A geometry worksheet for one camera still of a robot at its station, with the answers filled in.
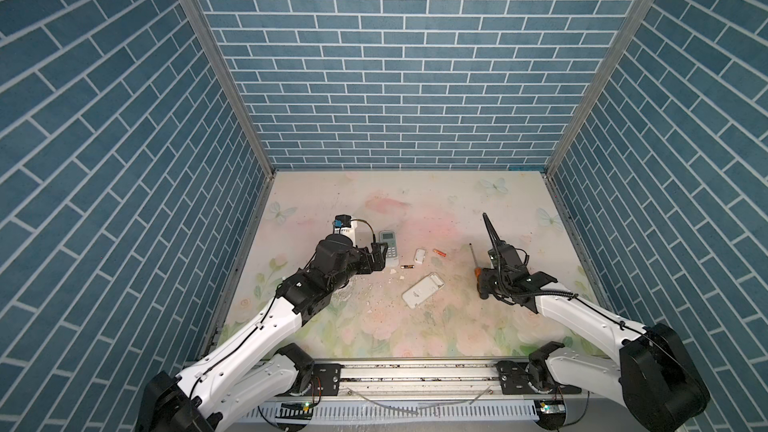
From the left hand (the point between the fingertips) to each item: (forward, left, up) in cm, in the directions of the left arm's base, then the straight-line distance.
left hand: (376, 247), depth 77 cm
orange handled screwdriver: (+2, -32, -18) cm, 37 cm away
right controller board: (-35, -44, -22) cm, 60 cm away
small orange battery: (+8, -20, -18) cm, 28 cm away
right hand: (-1, -31, -15) cm, 34 cm away
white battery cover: (+8, -13, -18) cm, 24 cm away
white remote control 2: (-4, -14, -18) cm, 23 cm away
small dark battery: (+4, -9, -18) cm, 21 cm away
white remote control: (+8, -4, -17) cm, 20 cm away
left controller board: (-33, +19, -22) cm, 44 cm away
